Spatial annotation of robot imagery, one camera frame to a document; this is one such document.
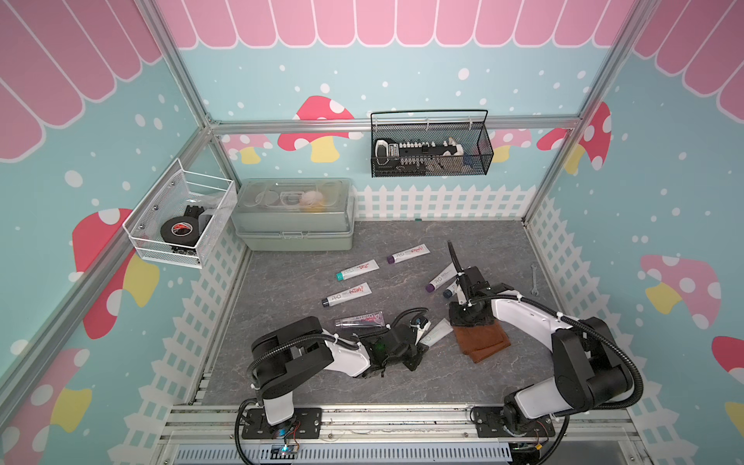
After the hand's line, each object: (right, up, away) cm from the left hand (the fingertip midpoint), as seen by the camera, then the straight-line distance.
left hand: (422, 350), depth 87 cm
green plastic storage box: (-43, +43, +15) cm, 63 cm away
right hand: (+10, +9, +4) cm, 14 cm away
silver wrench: (+41, +16, +13) cm, 46 cm away
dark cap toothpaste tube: (-23, +15, +10) cm, 30 cm away
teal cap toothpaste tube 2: (+5, +5, +2) cm, 7 cm away
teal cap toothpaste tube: (-21, +23, +16) cm, 35 cm away
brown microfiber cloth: (+17, +3, -1) cm, 17 cm away
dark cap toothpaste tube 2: (+11, +17, +8) cm, 22 cm away
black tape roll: (-62, +35, -16) cm, 73 cm away
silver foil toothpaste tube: (-16, +8, +5) cm, 18 cm away
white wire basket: (-59, +44, -10) cm, 74 cm away
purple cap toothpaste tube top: (-2, +29, +22) cm, 36 cm away
